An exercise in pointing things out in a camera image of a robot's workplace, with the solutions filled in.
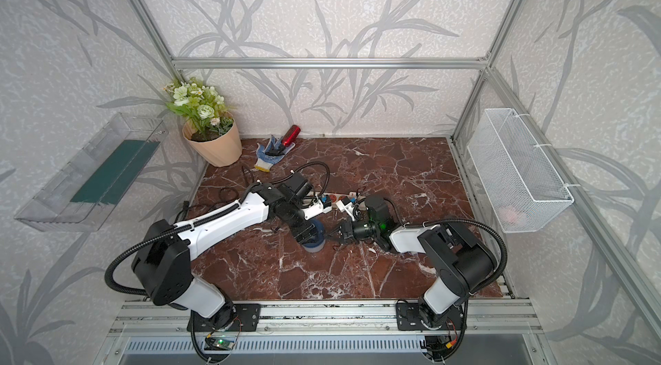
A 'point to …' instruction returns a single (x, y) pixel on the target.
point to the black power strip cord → (186, 203)
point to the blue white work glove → (264, 162)
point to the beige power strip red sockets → (352, 196)
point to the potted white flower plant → (208, 124)
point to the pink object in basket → (509, 214)
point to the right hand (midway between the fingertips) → (326, 237)
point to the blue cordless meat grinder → (318, 243)
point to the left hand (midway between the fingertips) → (312, 229)
